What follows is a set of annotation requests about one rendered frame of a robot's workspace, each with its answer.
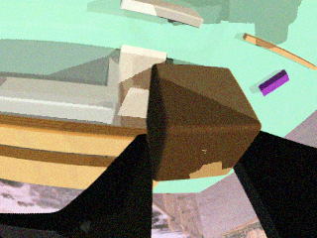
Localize small purple block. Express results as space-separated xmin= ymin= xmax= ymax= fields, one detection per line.
xmin=259 ymin=70 xmax=289 ymax=96

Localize brown cube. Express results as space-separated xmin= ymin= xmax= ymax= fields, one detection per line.
xmin=147 ymin=63 xmax=262 ymax=181

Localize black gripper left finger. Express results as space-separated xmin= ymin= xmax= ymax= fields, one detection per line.
xmin=0 ymin=134 xmax=154 ymax=238

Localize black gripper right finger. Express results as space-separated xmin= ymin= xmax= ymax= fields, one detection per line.
xmin=234 ymin=130 xmax=317 ymax=238

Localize tan thin flat bar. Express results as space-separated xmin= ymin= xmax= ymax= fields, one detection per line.
xmin=243 ymin=33 xmax=317 ymax=71

